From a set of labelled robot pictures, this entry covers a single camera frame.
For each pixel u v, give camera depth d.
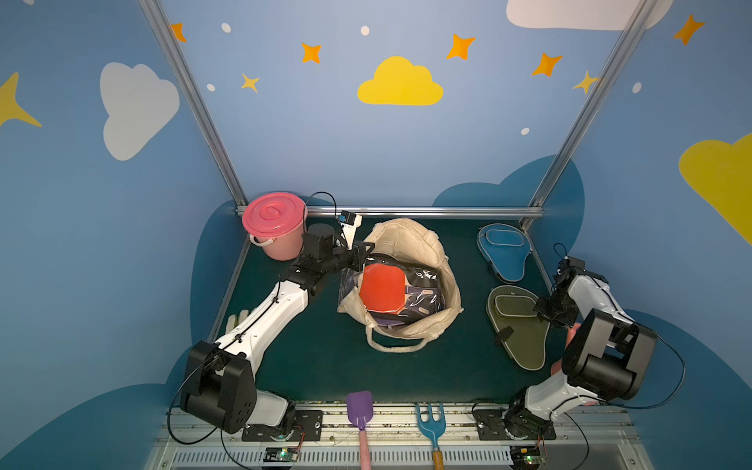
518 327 0.91
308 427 0.74
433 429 0.73
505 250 1.13
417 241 0.83
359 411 0.77
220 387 0.41
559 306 0.74
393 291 0.85
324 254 0.63
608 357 0.47
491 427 0.74
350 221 0.69
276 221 0.96
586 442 0.70
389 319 0.84
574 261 0.76
